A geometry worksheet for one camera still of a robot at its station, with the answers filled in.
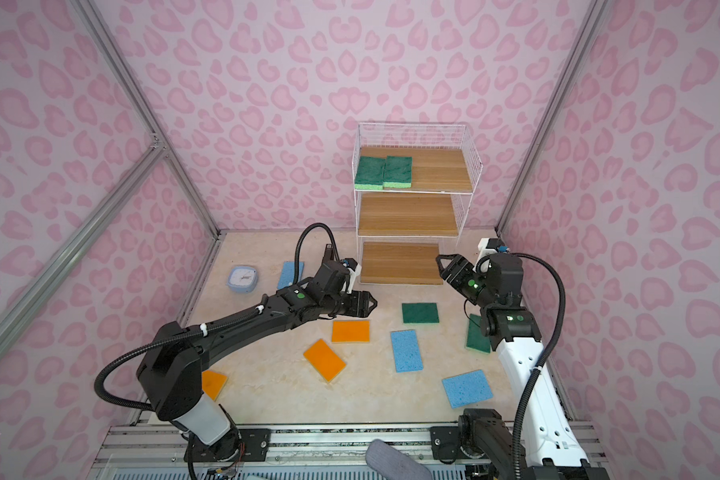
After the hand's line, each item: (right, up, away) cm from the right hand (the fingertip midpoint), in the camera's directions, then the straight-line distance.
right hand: (444, 258), depth 72 cm
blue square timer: (-62, -7, +31) cm, 70 cm away
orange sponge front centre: (-32, -30, +16) cm, 46 cm away
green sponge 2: (+14, -25, +19) cm, 34 cm away
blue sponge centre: (-7, -27, +16) cm, 33 cm away
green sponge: (-2, -17, +23) cm, 29 cm away
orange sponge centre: (-24, -22, +21) cm, 39 cm away
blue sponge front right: (+8, -35, +8) cm, 37 cm away
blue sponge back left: (-47, -6, +34) cm, 59 cm away
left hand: (-18, -11, +9) cm, 23 cm away
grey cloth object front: (-13, -47, -4) cm, 49 cm away
